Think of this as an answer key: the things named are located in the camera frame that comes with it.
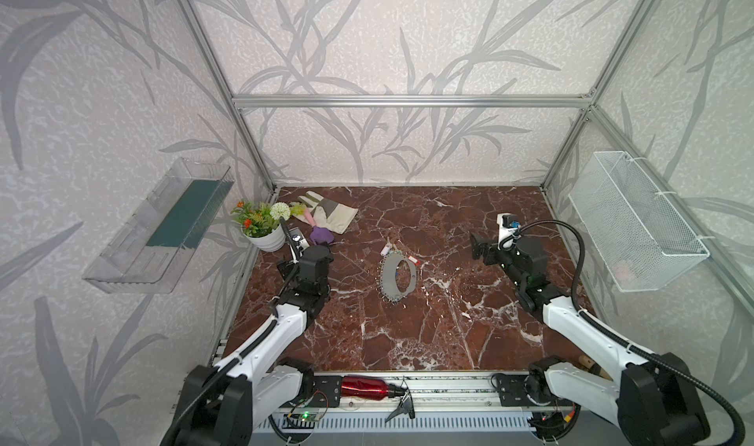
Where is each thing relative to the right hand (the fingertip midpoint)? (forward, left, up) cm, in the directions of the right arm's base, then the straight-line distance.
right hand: (487, 223), depth 84 cm
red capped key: (-1, +20, -20) cm, 28 cm away
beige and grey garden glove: (+19, +54, -19) cm, 60 cm away
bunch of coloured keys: (+3, +29, -20) cm, 36 cm away
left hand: (-3, +52, -2) cm, 52 cm away
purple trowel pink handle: (+10, +55, -20) cm, 59 cm away
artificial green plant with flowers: (+5, +68, -3) cm, 69 cm away
